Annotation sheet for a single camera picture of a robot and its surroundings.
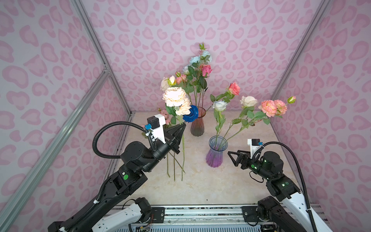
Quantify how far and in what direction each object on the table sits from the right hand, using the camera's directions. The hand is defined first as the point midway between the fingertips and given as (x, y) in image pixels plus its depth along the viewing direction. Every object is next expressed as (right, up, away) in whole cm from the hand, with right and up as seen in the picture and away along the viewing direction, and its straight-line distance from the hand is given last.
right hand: (233, 152), depth 71 cm
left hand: (-23, +15, -21) cm, 34 cm away
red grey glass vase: (-16, +12, +27) cm, 34 cm away
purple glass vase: (-6, +3, +9) cm, 12 cm away
